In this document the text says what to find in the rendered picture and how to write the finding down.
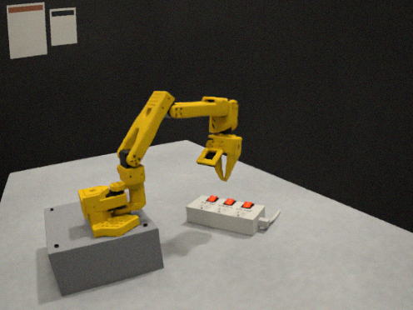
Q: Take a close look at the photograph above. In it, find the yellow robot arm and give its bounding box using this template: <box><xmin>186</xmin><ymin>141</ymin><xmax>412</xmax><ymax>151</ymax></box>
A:
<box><xmin>80</xmin><ymin>91</ymin><xmax>238</xmax><ymax>238</ymax></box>

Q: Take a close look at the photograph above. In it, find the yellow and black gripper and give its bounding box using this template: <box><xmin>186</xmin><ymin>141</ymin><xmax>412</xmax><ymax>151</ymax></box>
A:
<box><xmin>196</xmin><ymin>133</ymin><xmax>241</xmax><ymax>182</ymax></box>

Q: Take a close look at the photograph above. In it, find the white power strip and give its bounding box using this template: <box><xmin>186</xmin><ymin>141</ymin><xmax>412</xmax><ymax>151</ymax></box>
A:
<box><xmin>187</xmin><ymin>196</ymin><xmax>281</xmax><ymax>236</ymax></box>

